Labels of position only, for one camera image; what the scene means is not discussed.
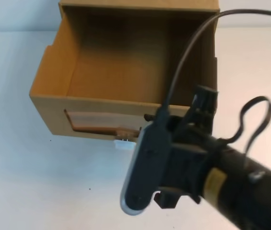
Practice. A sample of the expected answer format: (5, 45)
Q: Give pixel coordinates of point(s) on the cardboard drawer with window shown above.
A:
(112, 62)

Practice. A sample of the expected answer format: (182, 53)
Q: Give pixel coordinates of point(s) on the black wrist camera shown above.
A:
(147, 164)

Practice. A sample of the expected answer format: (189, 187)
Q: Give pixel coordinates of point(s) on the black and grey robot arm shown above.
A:
(237, 186)

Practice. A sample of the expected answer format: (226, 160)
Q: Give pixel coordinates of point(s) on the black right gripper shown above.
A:
(189, 162)

